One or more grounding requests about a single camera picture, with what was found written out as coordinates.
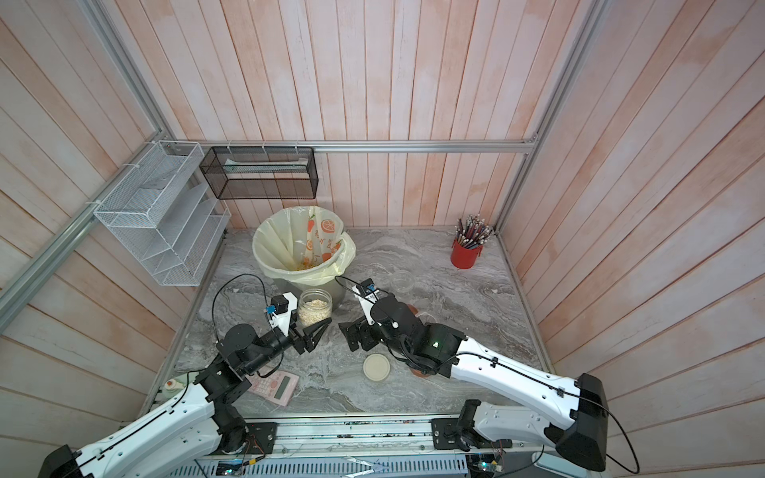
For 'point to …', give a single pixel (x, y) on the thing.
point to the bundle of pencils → (472, 232)
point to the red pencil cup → (463, 258)
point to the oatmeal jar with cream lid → (314, 307)
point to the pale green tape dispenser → (171, 386)
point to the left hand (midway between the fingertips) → (321, 314)
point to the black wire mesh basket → (261, 172)
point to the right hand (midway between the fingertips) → (355, 315)
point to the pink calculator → (277, 387)
